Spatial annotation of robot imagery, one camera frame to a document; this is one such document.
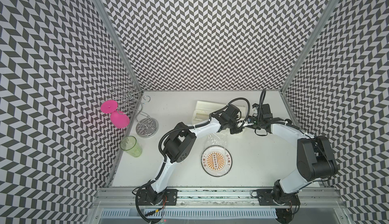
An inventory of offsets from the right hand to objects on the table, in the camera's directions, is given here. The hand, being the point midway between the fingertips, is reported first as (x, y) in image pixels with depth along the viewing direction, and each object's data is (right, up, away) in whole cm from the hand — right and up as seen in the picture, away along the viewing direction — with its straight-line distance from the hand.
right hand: (245, 124), depth 94 cm
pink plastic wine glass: (-71, +5, -15) cm, 73 cm away
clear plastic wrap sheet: (-14, -8, -5) cm, 17 cm away
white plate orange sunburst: (-19, -19, -9) cm, 29 cm away
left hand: (-4, 0, -3) cm, 5 cm away
